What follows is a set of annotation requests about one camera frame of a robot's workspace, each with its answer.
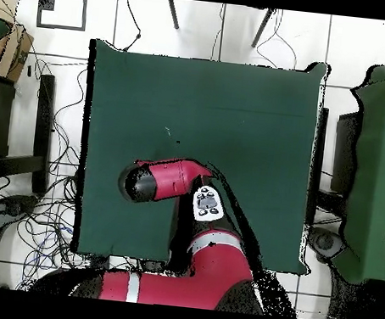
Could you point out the black tripod leg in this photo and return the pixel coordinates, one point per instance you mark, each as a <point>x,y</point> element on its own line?
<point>173,14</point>
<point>262,28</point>

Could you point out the black power adapter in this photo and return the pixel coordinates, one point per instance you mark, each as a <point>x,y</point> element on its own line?
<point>99,262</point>

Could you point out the grey robot base foot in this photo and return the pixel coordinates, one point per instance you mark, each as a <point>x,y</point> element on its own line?
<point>10,206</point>
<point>327,243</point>

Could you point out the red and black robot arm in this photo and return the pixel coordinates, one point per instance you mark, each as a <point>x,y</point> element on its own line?
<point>215,264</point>

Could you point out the brown cardboard box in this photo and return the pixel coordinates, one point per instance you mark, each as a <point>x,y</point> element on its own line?
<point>12,52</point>

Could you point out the black stand frame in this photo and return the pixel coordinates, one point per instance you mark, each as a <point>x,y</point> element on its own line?
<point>45,116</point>

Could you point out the black box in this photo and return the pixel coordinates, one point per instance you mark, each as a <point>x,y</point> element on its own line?
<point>345,151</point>

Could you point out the dark green tablecloth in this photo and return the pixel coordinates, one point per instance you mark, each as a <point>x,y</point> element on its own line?
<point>185,97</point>

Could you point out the black square floor frame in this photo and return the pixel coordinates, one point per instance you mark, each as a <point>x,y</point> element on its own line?
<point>46,0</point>

